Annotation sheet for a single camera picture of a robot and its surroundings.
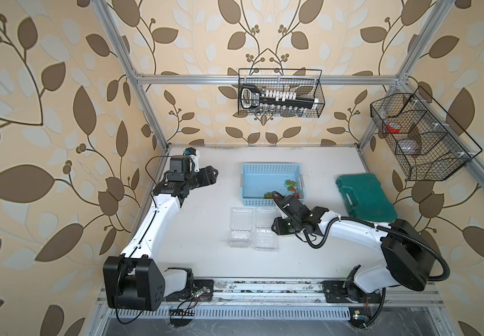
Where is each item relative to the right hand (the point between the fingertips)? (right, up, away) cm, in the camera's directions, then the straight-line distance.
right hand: (274, 227), depth 86 cm
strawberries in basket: (+10, +16, +17) cm, 26 cm away
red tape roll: (+46, +41, -5) cm, 62 cm away
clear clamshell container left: (-14, -1, +5) cm, 15 cm away
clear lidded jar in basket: (+49, +33, -9) cm, 60 cm away
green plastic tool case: (+42, +10, +8) cm, 44 cm away
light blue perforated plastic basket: (-5, +18, +20) cm, 27 cm away
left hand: (-27, +24, -5) cm, 37 cm away
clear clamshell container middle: (-4, -5, +1) cm, 6 cm away
